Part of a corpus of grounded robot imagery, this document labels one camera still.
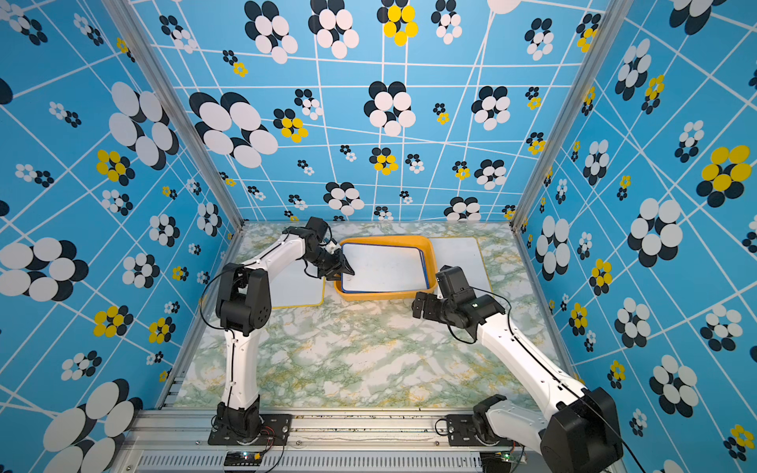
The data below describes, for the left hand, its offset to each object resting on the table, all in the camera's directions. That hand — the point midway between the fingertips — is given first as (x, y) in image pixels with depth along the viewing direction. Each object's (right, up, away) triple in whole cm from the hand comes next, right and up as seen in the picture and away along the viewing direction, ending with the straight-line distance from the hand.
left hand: (355, 271), depth 97 cm
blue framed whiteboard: (+8, +1, +3) cm, 8 cm away
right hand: (+23, -9, -15) cm, 29 cm away
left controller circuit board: (-25, -45, -24) cm, 57 cm away
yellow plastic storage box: (+23, +10, +10) cm, 27 cm away
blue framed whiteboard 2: (+9, +1, +3) cm, 9 cm away
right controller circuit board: (+37, -44, -27) cm, 63 cm away
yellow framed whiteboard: (+40, +6, +14) cm, 43 cm away
